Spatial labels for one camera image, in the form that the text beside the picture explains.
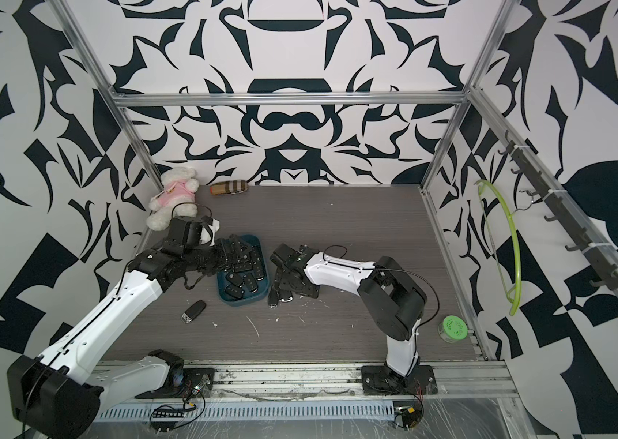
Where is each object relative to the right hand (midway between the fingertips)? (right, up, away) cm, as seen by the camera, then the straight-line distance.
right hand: (288, 284), depth 90 cm
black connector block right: (+32, -29, -18) cm, 47 cm away
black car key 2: (-16, +5, +4) cm, 17 cm away
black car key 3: (-10, +4, +4) cm, 12 cm away
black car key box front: (-18, -2, -1) cm, 18 cm away
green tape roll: (+48, -10, -10) cm, 50 cm away
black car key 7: (-30, -8, -4) cm, 31 cm away
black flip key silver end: (-5, -5, -1) cm, 7 cm away
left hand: (-13, +13, -12) cm, 22 cm away
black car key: (-11, +7, +7) cm, 15 cm away
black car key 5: (-12, 0, +1) cm, 12 cm away
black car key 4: (-18, +1, +2) cm, 19 cm away
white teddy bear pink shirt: (-43, +28, +14) cm, 54 cm away
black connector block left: (-31, -31, -18) cm, 47 cm away
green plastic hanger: (+56, +15, -24) cm, 63 cm away
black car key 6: (-1, -4, -1) cm, 4 cm away
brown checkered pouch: (-27, +34, +25) cm, 50 cm away
